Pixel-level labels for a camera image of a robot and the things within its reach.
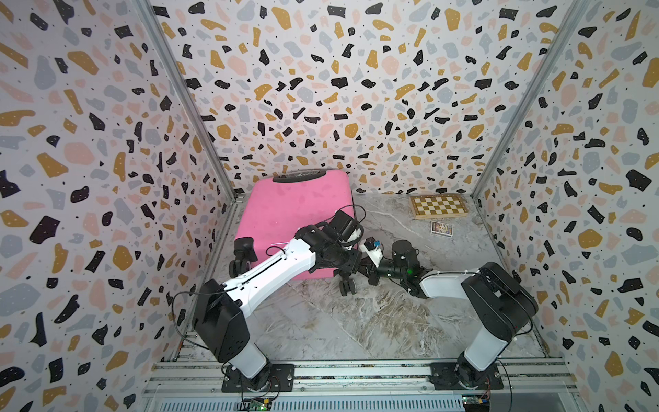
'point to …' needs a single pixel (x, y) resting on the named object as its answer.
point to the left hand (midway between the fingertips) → (356, 259)
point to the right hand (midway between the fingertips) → (353, 266)
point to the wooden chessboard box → (432, 206)
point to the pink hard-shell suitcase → (317, 274)
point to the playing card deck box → (441, 228)
